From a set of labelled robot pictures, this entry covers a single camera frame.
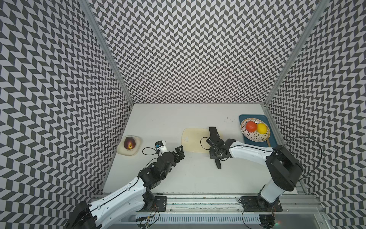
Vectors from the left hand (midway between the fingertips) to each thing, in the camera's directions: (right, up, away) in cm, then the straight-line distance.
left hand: (177, 150), depth 80 cm
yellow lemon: (+57, +11, +17) cm, 61 cm away
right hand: (+23, -5, +9) cm, 25 cm away
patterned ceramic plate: (+53, +5, +18) cm, 57 cm away
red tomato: (+50, +12, +19) cm, 55 cm away
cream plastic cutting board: (+10, +3, +19) cm, 21 cm away
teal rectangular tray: (+65, +4, +18) cm, 67 cm away
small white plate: (-37, -3, +11) cm, 39 cm away
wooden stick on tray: (+61, +1, +16) cm, 63 cm away
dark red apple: (-31, +3, +8) cm, 32 cm away
